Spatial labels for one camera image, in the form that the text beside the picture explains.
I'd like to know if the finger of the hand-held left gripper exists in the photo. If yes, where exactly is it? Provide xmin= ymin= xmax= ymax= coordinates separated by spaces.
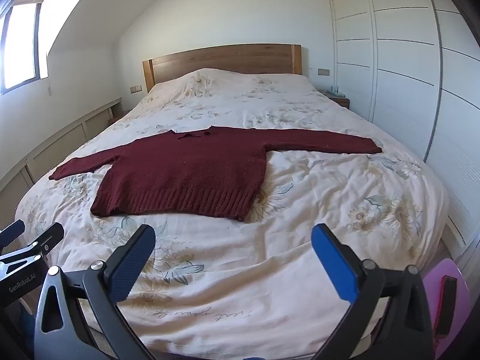
xmin=0 ymin=220 xmax=26 ymax=251
xmin=0 ymin=222 xmax=65 ymax=268

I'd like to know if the wooden nightstand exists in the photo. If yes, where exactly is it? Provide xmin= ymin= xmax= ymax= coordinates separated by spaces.
xmin=320 ymin=89 xmax=352 ymax=110
xmin=107 ymin=110 xmax=132 ymax=128

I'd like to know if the low beige wall cabinet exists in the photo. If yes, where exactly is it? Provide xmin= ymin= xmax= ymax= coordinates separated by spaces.
xmin=0 ymin=97 xmax=123 ymax=211

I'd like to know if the window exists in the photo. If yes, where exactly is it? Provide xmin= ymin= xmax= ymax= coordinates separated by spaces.
xmin=0 ymin=0 xmax=48 ymax=96

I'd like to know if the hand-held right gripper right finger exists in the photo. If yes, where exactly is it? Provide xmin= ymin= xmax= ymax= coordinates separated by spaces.
xmin=311 ymin=223 xmax=439 ymax=360

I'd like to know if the bed with floral duvet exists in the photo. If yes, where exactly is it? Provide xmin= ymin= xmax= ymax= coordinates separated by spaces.
xmin=15 ymin=68 xmax=451 ymax=360

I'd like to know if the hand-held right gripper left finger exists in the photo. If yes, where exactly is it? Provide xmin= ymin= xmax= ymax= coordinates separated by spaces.
xmin=34 ymin=224 xmax=156 ymax=360

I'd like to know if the wooden headboard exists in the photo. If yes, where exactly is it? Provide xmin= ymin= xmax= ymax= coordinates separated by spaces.
xmin=142 ymin=44 xmax=302 ymax=94

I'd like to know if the white built-in wardrobe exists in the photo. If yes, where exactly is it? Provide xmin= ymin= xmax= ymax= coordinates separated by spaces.
xmin=324 ymin=0 xmax=480 ymax=263

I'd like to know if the dark red knit sweater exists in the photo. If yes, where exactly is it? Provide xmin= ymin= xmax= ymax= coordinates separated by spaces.
xmin=49 ymin=125 xmax=383 ymax=221

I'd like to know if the pink plastic object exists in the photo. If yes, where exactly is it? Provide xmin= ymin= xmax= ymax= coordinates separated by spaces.
xmin=421 ymin=258 xmax=472 ymax=360

